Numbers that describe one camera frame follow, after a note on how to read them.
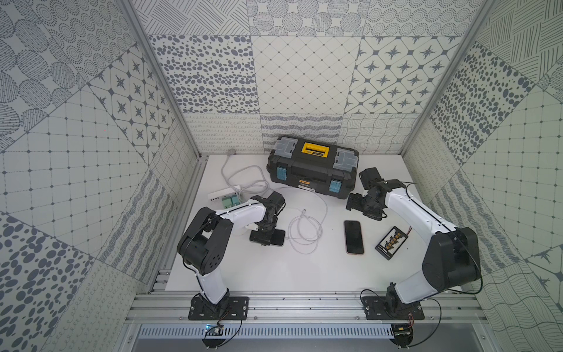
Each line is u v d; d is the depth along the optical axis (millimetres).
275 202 770
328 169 919
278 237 897
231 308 731
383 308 730
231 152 1227
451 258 433
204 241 477
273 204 784
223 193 1003
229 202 1000
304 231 930
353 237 904
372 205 729
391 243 881
